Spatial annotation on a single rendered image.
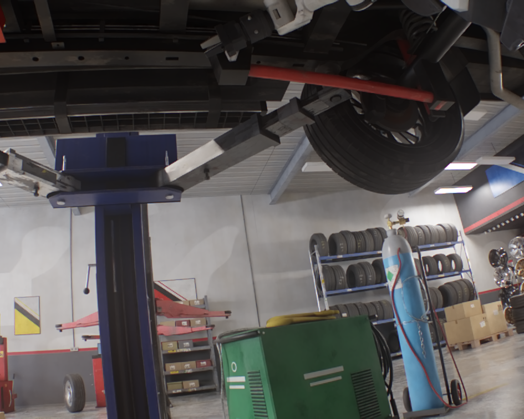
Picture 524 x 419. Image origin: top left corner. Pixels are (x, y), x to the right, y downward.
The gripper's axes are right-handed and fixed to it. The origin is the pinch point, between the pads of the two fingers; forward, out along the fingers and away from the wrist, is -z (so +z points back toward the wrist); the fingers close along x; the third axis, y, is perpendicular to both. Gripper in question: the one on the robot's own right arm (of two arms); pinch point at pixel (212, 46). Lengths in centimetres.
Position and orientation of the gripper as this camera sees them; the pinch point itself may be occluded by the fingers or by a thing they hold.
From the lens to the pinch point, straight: 131.1
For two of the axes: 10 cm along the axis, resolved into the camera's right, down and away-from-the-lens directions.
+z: 9.0, -4.3, -0.4
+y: -1.7, -2.9, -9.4
